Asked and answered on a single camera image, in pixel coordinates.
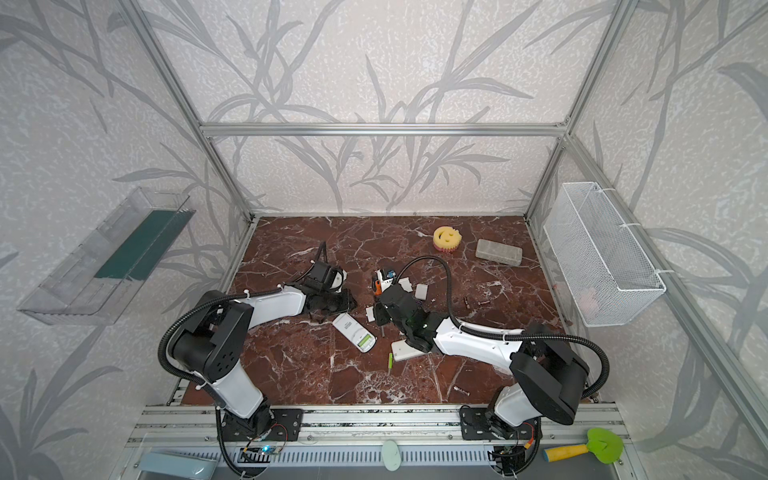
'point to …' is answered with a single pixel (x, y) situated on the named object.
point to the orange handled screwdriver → (378, 288)
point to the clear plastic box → (499, 252)
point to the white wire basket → (604, 271)
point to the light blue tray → (178, 465)
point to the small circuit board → (269, 450)
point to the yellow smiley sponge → (447, 238)
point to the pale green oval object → (391, 455)
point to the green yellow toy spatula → (603, 446)
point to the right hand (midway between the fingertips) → (377, 288)
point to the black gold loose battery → (466, 302)
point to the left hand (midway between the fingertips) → (360, 295)
